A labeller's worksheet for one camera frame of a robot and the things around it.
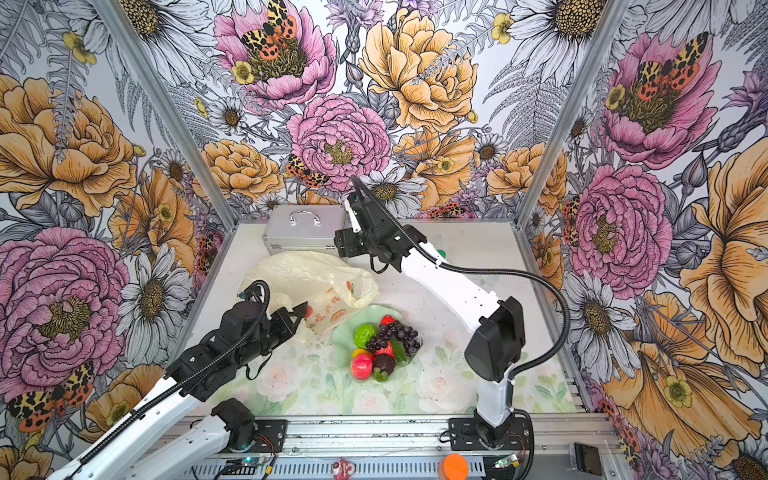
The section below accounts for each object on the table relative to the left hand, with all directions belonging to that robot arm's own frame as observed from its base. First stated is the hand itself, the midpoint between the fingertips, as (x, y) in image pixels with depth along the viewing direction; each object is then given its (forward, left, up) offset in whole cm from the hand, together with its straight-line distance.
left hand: (302, 324), depth 75 cm
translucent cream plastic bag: (+16, -3, -8) cm, 18 cm away
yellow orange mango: (-1, -13, -14) cm, 19 cm away
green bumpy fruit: (+2, -14, -11) cm, 18 cm away
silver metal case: (+35, +6, -2) cm, 36 cm away
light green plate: (+3, -8, -14) cm, 16 cm away
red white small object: (-28, -11, -12) cm, 33 cm away
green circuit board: (-27, -49, -17) cm, 59 cm away
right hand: (+17, -11, +9) cm, 23 cm away
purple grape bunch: (0, -26, -7) cm, 27 cm away
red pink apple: (-8, -15, -8) cm, 18 cm away
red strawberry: (+6, -21, -11) cm, 24 cm away
